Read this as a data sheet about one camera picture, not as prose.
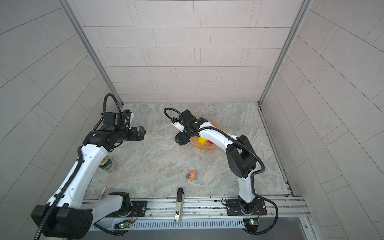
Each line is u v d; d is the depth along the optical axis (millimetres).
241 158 484
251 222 688
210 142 936
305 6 709
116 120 561
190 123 665
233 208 707
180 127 769
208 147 916
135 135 660
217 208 723
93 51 870
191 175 779
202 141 910
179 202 695
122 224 653
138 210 705
